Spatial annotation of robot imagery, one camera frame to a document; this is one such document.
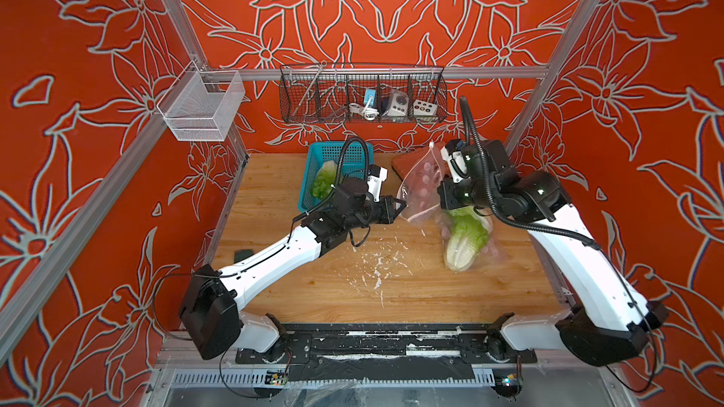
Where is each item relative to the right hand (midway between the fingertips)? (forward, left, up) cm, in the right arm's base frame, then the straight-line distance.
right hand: (432, 188), depth 66 cm
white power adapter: (+37, +5, -1) cm, 37 cm away
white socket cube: (+39, -3, -4) cm, 39 cm away
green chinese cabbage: (+23, +31, -23) cm, 45 cm away
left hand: (0, +5, -6) cm, 8 cm away
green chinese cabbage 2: (+1, -16, -25) cm, 30 cm away
